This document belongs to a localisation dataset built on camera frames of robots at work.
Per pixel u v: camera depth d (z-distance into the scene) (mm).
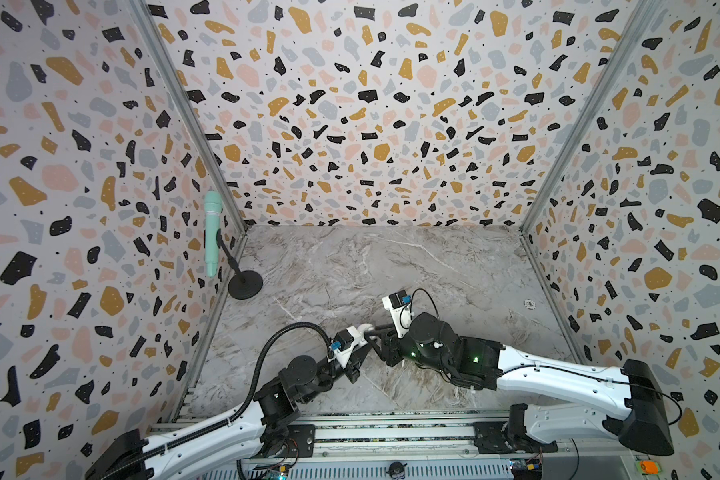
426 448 733
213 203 800
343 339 583
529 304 1002
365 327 686
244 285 1024
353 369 630
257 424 538
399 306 597
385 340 594
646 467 696
